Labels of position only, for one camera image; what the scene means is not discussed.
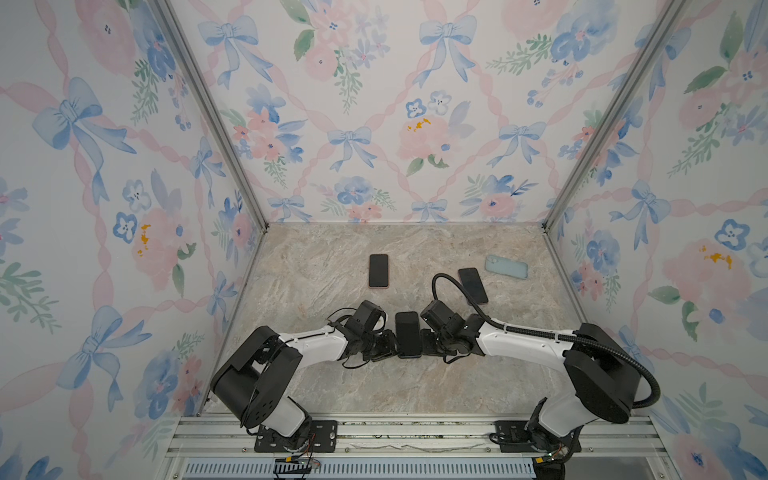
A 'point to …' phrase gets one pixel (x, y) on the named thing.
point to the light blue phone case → (506, 267)
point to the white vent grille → (370, 469)
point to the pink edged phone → (471, 281)
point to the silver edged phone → (378, 271)
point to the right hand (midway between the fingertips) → (418, 345)
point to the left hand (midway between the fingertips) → (402, 350)
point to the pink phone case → (378, 271)
